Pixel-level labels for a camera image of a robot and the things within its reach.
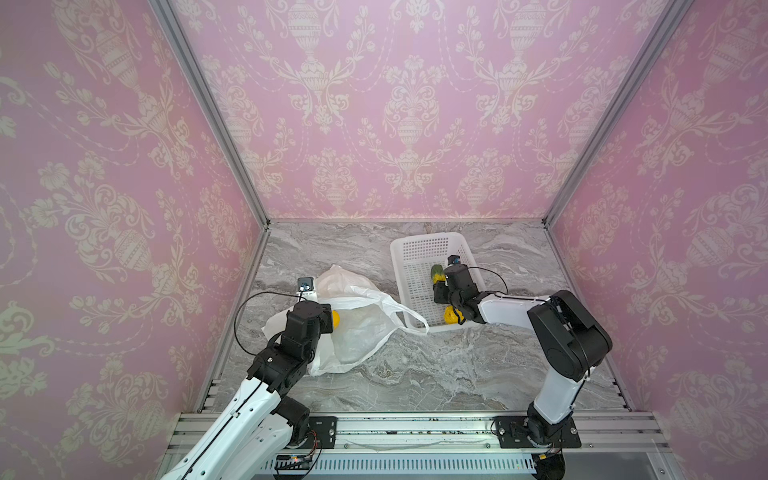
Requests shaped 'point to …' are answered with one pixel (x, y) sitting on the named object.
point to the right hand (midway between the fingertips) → (439, 285)
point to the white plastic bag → (363, 318)
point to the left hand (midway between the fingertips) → (321, 301)
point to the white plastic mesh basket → (413, 255)
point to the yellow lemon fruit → (336, 318)
